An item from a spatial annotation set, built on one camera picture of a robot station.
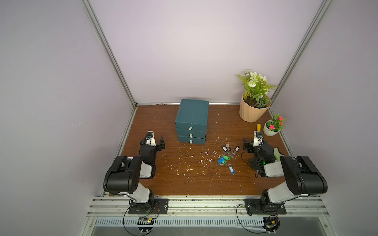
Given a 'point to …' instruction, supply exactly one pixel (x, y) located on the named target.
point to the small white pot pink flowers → (272, 128)
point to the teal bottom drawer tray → (192, 140)
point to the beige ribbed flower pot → (249, 113)
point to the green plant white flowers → (256, 89)
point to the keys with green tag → (226, 158)
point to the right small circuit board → (271, 223)
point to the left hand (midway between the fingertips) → (156, 135)
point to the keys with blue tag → (232, 169)
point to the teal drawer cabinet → (191, 121)
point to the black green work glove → (277, 154)
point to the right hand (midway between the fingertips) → (254, 135)
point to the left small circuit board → (145, 224)
